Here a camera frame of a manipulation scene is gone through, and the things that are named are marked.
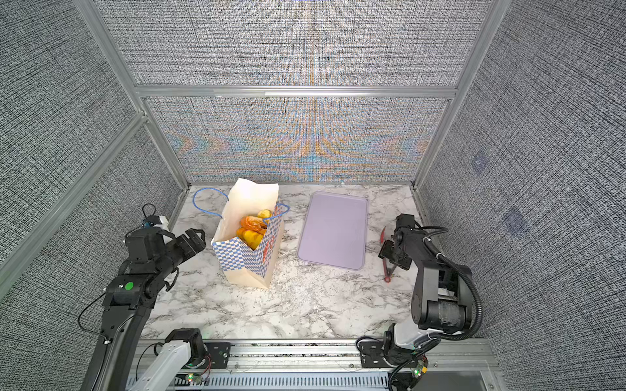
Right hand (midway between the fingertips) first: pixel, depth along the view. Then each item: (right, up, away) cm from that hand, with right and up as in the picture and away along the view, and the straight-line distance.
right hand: (392, 251), depth 92 cm
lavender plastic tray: (-21, +7, +12) cm, 25 cm away
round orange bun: (-51, +6, -6) cm, 52 cm away
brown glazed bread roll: (-51, +11, -8) cm, 52 cm away
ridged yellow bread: (-48, +14, +1) cm, 50 cm away
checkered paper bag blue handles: (-53, -3, -11) cm, 54 cm away
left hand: (-64, +9, -20) cm, 67 cm away
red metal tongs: (-3, -7, -4) cm, 9 cm away
